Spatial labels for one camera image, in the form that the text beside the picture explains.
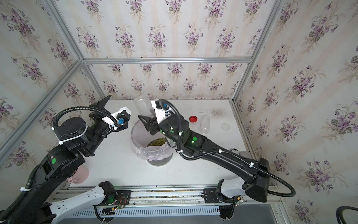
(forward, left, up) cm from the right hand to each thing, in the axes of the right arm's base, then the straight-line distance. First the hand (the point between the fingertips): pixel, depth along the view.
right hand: (149, 114), depth 59 cm
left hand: (-1, +12, +8) cm, 15 cm away
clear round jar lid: (+21, -47, -40) cm, 65 cm away
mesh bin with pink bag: (-9, -2, -14) cm, 17 cm away
